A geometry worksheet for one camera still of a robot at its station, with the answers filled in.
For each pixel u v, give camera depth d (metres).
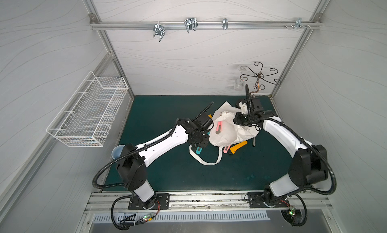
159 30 0.76
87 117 0.69
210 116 1.06
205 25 0.79
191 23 0.77
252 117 0.66
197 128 0.60
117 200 0.66
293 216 0.71
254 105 0.68
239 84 1.00
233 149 0.90
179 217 0.70
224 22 0.79
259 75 0.89
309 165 0.44
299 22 0.77
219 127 1.01
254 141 0.95
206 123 0.63
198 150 0.77
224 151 0.90
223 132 0.98
